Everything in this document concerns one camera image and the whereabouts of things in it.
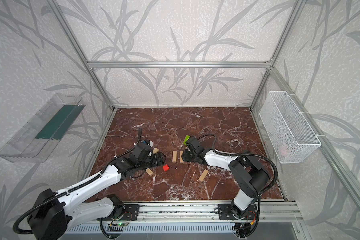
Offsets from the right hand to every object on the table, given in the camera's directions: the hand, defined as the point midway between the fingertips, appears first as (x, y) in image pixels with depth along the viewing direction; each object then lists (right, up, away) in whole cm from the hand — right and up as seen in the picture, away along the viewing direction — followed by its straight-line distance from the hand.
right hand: (182, 151), depth 91 cm
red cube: (-10, -9, -2) cm, 14 cm away
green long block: (+2, +7, +8) cm, 11 cm away
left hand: (-11, 0, -9) cm, 14 cm away
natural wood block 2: (-19, -10, -7) cm, 23 cm away
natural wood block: (-1, -5, 0) cm, 5 cm away
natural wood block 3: (+12, -13, -5) cm, 18 cm away
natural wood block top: (-5, -3, +1) cm, 6 cm away
